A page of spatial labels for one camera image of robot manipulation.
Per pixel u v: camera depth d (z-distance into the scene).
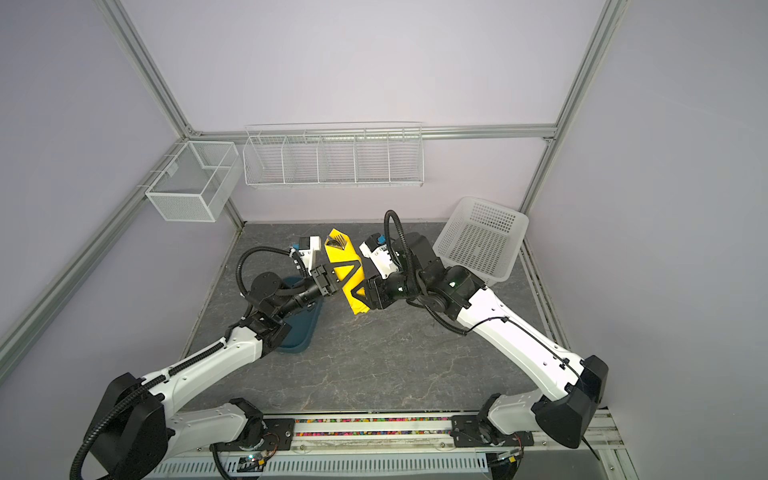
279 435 0.74
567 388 0.39
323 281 0.60
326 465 0.71
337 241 0.67
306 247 0.65
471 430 0.74
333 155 1.05
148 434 0.39
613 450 0.72
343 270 0.66
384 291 0.59
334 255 0.66
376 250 0.59
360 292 0.64
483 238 1.15
